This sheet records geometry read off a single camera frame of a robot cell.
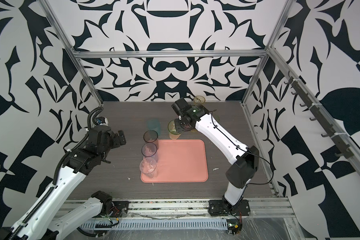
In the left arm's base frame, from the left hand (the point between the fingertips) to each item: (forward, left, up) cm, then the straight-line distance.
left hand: (113, 131), depth 72 cm
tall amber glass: (+35, -47, -14) cm, 60 cm away
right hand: (+5, -33, -3) cm, 33 cm away
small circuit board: (-37, -56, -27) cm, 72 cm away
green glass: (-1, -29, -3) cm, 29 cm away
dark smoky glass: (+4, -16, -13) cm, 21 cm away
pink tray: (-4, -34, -26) cm, 43 cm away
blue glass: (0, -14, -19) cm, 24 cm away
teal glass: (+20, -15, -23) cm, 34 cm away
